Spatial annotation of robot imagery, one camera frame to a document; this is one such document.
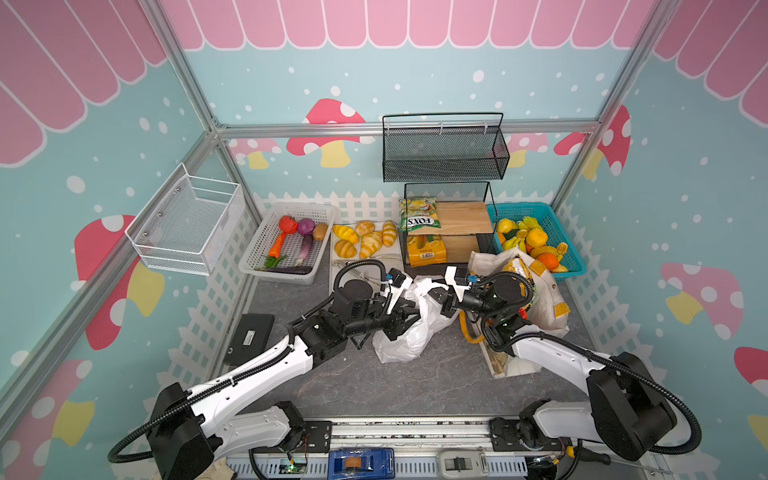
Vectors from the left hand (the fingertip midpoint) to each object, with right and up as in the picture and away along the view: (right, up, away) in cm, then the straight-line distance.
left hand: (417, 315), depth 71 cm
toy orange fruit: (+45, +13, +27) cm, 54 cm away
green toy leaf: (-50, +12, +37) cm, 63 cm away
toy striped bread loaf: (-14, +19, +40) cm, 46 cm away
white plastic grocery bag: (-2, -6, -1) cm, 7 cm away
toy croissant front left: (-23, +17, +38) cm, 48 cm away
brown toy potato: (-33, +24, +41) cm, 57 cm away
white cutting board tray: (-6, +13, +37) cm, 40 cm away
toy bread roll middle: (-17, +26, +46) cm, 55 cm away
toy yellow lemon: (+44, +21, +32) cm, 58 cm away
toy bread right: (-7, +23, +45) cm, 51 cm away
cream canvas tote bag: (+35, -1, +7) cm, 36 cm away
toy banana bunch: (+42, +25, +38) cm, 62 cm away
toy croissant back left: (-24, +23, +45) cm, 56 cm away
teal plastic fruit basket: (+54, +27, +42) cm, 73 cm away
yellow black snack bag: (+30, +12, +14) cm, 35 cm away
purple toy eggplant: (-37, +18, +39) cm, 57 cm away
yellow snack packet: (+8, +16, +32) cm, 37 cm away
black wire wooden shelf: (+15, +25, +29) cm, 41 cm away
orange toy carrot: (-49, +16, +39) cm, 65 cm away
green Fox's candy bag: (+3, +28, +27) cm, 39 cm away
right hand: (+1, +8, +1) cm, 8 cm away
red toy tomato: (-45, +26, +42) cm, 67 cm away
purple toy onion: (-39, +26, +44) cm, 64 cm away
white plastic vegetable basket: (-53, +17, +35) cm, 66 cm away
